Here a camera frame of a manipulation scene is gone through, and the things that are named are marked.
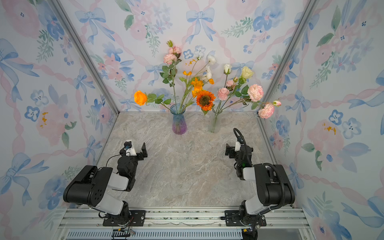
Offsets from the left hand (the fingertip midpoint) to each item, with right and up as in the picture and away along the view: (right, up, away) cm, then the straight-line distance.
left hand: (136, 142), depth 88 cm
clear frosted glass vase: (+48, +13, +15) cm, 52 cm away
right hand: (+59, -1, +6) cm, 60 cm away
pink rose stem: (+50, +28, -3) cm, 58 cm away
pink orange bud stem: (+44, +36, 0) cm, 56 cm away
